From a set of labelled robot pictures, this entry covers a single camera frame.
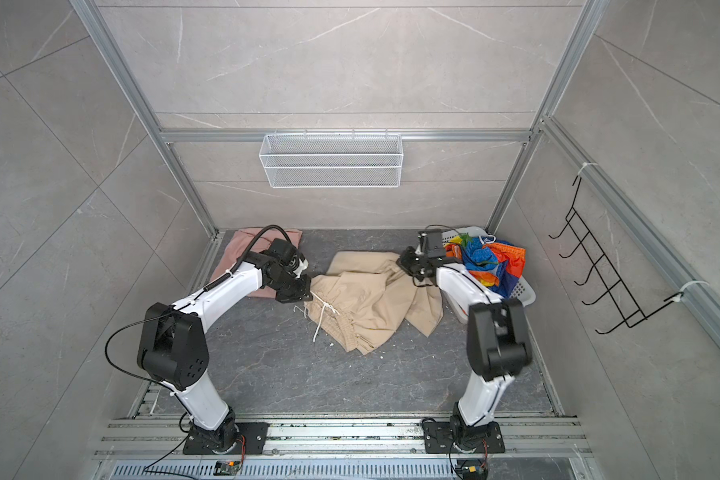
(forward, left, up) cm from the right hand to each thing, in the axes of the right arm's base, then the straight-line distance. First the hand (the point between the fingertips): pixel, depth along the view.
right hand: (393, 258), depth 96 cm
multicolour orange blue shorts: (-2, -34, -2) cm, 34 cm away
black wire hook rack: (-31, -45, +20) cm, 58 cm away
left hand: (-12, +26, -1) cm, 28 cm away
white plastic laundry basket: (-11, -40, -5) cm, 42 cm away
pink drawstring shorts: (+16, +54, -7) cm, 57 cm away
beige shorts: (-10, +9, -6) cm, 15 cm away
